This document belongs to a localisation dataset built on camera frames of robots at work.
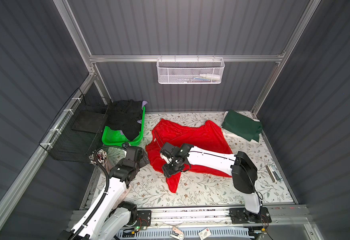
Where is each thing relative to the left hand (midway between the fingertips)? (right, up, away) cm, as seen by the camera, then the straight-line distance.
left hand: (137, 158), depth 80 cm
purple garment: (-4, +35, +32) cm, 47 cm away
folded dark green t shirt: (+72, +16, +22) cm, 77 cm away
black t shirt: (-18, +26, +28) cm, 42 cm away
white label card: (+34, -32, -12) cm, 49 cm away
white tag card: (+22, -32, -12) cm, 40 cm away
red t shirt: (+42, +10, +27) cm, 51 cm away
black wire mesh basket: (-30, +14, -8) cm, 34 cm away
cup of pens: (-18, +2, -3) cm, 19 cm away
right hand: (+17, -9, +1) cm, 19 cm away
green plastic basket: (-23, +9, +26) cm, 36 cm away
